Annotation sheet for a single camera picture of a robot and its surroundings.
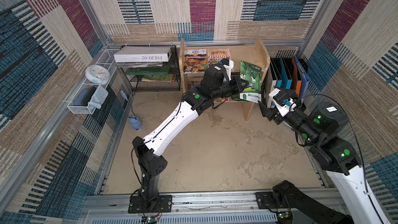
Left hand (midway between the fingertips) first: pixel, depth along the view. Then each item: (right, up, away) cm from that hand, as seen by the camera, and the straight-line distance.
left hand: (249, 81), depth 63 cm
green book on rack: (-51, +11, +31) cm, 61 cm away
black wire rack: (-50, +9, +39) cm, 63 cm away
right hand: (+5, -4, -7) cm, 10 cm away
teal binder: (+25, +14, +29) cm, 41 cm away
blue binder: (+37, +5, +22) cm, 43 cm away
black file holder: (+45, +17, +35) cm, 59 cm away
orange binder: (+32, +1, +22) cm, 39 cm away
